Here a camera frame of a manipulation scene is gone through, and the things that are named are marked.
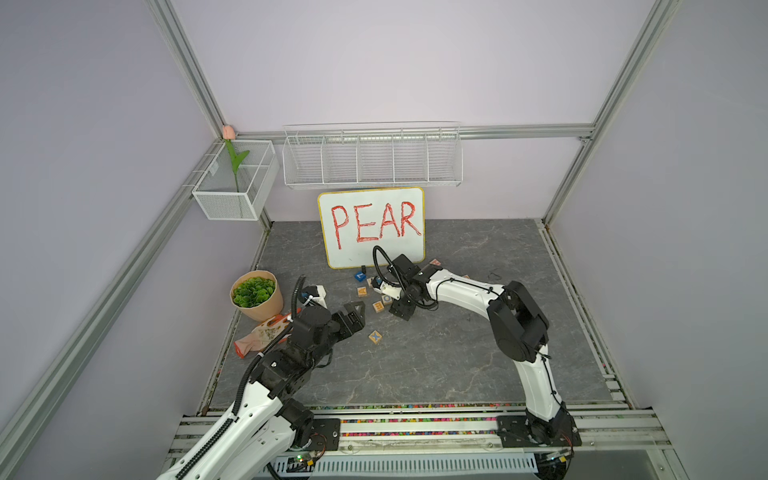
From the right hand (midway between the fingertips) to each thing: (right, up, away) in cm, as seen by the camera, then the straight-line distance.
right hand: (400, 298), depth 96 cm
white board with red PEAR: (-9, +23, +3) cm, 25 cm away
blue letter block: (-14, +6, +9) cm, 18 cm away
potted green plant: (-42, +3, -9) cm, 43 cm away
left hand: (-12, 0, -20) cm, 24 cm away
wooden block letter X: (-8, -11, -7) cm, 15 cm away
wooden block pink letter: (+13, +11, +12) cm, 21 cm away
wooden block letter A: (-13, +2, +3) cm, 13 cm away
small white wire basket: (-49, +37, -7) cm, 62 cm away
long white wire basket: (-9, +48, +2) cm, 49 cm away
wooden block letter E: (-7, -3, 0) cm, 8 cm away
